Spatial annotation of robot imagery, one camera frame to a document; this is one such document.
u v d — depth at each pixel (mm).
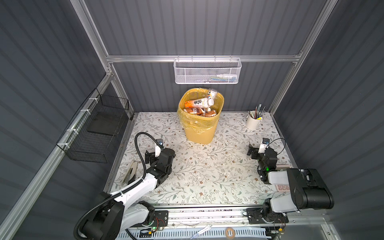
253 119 1031
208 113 837
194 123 865
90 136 722
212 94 870
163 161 653
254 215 737
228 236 692
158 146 710
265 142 785
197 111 847
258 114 1053
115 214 403
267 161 703
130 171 867
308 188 457
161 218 733
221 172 892
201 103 866
